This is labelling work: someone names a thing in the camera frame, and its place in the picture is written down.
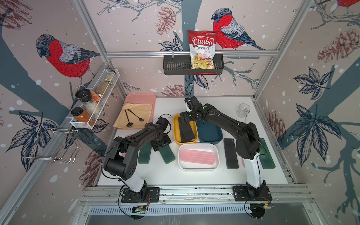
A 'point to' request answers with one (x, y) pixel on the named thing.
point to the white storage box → (187, 166)
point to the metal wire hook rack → (56, 145)
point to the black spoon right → (140, 119)
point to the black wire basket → (176, 66)
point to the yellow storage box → (177, 137)
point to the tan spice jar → (104, 87)
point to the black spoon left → (130, 123)
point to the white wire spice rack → (101, 101)
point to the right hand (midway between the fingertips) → (185, 116)
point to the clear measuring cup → (243, 110)
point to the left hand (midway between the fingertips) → (167, 142)
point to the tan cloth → (134, 116)
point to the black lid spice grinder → (89, 104)
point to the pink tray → (145, 98)
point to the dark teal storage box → (208, 133)
